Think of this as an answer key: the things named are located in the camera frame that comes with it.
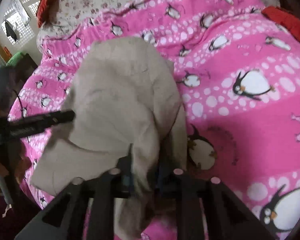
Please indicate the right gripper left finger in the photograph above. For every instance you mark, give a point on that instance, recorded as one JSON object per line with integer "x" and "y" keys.
{"x": 83, "y": 209}

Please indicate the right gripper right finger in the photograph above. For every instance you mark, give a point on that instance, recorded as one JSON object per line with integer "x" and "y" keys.
{"x": 207, "y": 209}

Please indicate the beige zip jacket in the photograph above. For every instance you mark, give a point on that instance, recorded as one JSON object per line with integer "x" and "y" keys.
{"x": 126, "y": 101}

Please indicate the person's left hand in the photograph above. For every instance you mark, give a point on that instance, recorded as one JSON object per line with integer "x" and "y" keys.
{"x": 14, "y": 161}

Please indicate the dark wooden desk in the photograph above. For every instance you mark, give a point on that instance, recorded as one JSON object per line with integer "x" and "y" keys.
{"x": 12, "y": 79}

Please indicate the green basket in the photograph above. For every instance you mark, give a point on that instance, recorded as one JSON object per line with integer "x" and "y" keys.
{"x": 15, "y": 59}

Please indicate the pink penguin blanket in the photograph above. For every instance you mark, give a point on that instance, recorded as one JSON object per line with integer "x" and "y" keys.
{"x": 238, "y": 74}

